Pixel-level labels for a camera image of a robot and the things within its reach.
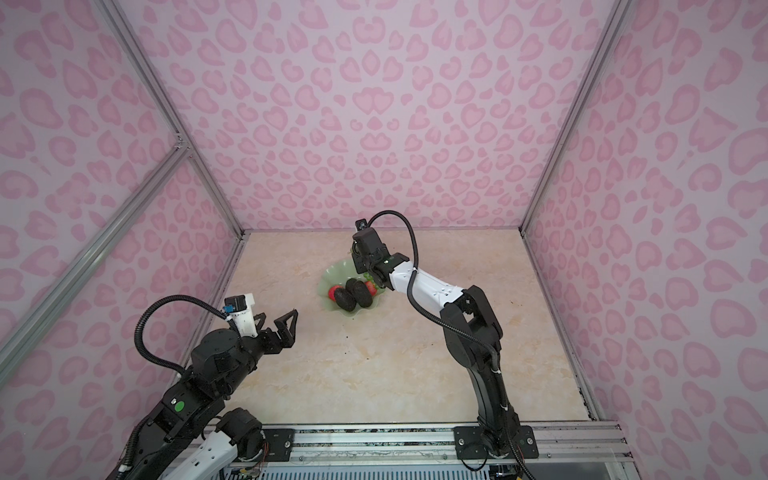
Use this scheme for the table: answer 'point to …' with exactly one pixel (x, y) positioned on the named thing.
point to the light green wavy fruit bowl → (338, 275)
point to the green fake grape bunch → (370, 278)
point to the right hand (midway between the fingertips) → (365, 247)
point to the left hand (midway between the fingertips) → (282, 310)
